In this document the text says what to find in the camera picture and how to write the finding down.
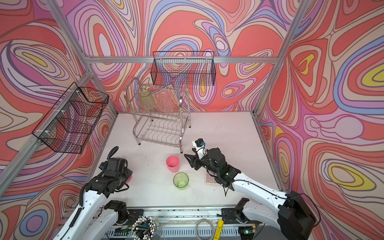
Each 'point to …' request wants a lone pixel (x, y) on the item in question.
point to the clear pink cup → (165, 101)
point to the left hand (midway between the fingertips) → (131, 171)
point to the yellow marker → (218, 229)
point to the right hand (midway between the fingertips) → (190, 155)
